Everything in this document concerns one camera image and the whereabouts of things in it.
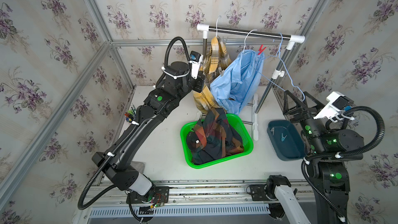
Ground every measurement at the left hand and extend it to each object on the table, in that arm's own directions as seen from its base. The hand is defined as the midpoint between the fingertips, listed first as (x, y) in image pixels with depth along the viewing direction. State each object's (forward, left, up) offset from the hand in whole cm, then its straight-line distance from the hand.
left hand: (202, 71), depth 65 cm
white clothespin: (-5, -45, -42) cm, 62 cm away
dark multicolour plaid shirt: (-15, -7, -31) cm, 35 cm away
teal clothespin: (-10, -50, -42) cm, 66 cm away
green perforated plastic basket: (-1, -20, -36) cm, 42 cm away
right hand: (-17, -32, +5) cm, 37 cm away
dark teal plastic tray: (-13, -51, -42) cm, 67 cm away
